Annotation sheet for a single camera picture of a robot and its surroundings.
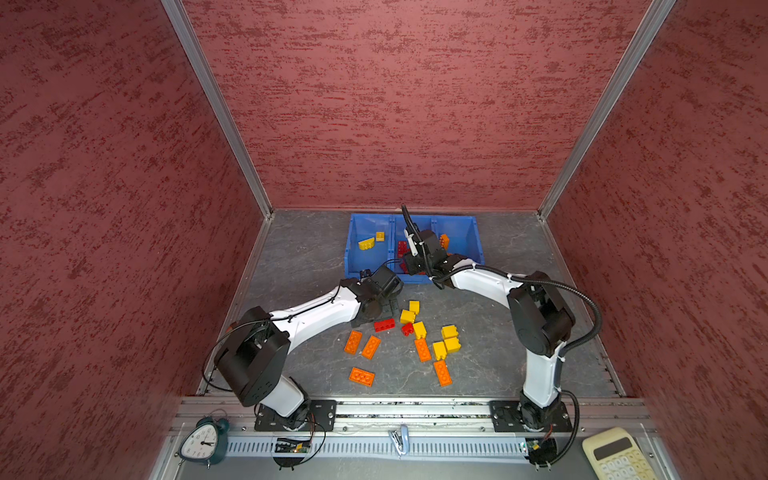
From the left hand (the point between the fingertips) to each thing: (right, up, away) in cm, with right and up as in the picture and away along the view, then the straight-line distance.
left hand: (380, 318), depth 86 cm
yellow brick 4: (+21, -4, +1) cm, 21 cm away
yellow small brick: (+11, +2, +6) cm, 12 cm away
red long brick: (+1, -3, +3) cm, 4 cm away
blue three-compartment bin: (+31, +26, +25) cm, 47 cm away
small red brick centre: (+8, -4, +2) cm, 9 cm away
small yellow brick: (-1, +24, +24) cm, 34 cm away
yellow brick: (-6, +21, +20) cm, 30 cm away
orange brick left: (-8, -7, -1) cm, 11 cm away
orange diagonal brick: (+23, +23, +20) cm, 38 cm away
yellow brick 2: (+8, -1, +4) cm, 9 cm away
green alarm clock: (-39, -23, -19) cm, 49 cm away
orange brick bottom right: (+18, -14, -5) cm, 23 cm away
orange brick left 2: (-3, -8, -1) cm, 9 cm away
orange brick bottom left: (-5, -14, -7) cm, 16 cm away
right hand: (+9, +17, +10) cm, 21 cm away
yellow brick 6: (+17, -8, -3) cm, 20 cm away
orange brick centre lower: (+13, -9, -1) cm, 16 cm away
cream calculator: (+56, -27, -18) cm, 65 cm away
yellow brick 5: (+21, -7, -2) cm, 22 cm away
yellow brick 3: (+12, -4, +1) cm, 13 cm away
